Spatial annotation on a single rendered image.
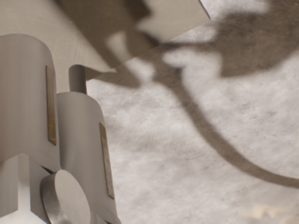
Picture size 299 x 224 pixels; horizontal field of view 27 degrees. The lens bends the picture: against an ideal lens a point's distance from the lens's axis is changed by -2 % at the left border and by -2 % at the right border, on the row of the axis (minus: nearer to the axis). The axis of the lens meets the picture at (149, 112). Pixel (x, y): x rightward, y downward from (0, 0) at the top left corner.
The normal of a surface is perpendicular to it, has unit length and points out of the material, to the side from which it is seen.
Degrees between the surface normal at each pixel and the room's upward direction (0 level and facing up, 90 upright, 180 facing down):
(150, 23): 0
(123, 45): 0
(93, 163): 90
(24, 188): 90
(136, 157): 0
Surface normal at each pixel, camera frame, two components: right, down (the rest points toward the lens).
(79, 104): 0.37, -0.74
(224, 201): 0.14, 0.72
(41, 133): 0.70, -0.56
